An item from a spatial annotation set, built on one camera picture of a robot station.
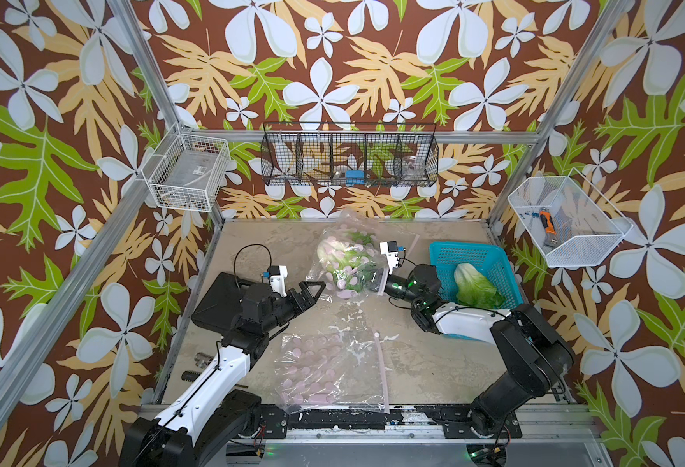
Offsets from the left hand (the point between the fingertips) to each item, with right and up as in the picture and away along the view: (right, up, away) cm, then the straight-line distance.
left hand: (319, 287), depth 78 cm
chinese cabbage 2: (+13, +15, +26) cm, 33 cm away
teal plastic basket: (+59, +6, +23) cm, 63 cm away
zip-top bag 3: (+5, +11, +1) cm, 12 cm away
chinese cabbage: (+48, -3, +13) cm, 50 cm away
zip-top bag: (+3, -24, +4) cm, 25 cm away
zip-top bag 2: (+7, +2, -4) cm, 8 cm away
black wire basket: (+9, +43, +19) cm, 47 cm away
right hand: (+9, +4, -2) cm, 10 cm away
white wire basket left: (-40, +34, +8) cm, 53 cm away
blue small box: (+10, +34, +15) cm, 39 cm away
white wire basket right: (+72, +17, +3) cm, 74 cm away
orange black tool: (+67, +19, +7) cm, 70 cm away
